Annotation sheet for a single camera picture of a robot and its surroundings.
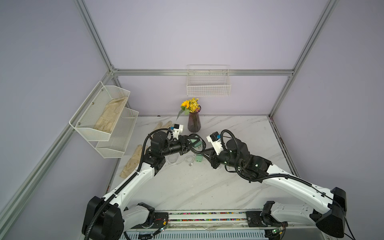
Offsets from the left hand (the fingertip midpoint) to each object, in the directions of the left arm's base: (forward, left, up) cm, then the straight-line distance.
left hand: (198, 142), depth 70 cm
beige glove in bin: (+12, +48, +2) cm, 50 cm away
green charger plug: (-1, 0, 0) cm, 1 cm away
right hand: (-4, -3, -4) cm, 6 cm away
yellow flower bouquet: (+30, +6, -4) cm, 31 cm away
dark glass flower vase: (+32, +3, -22) cm, 39 cm away
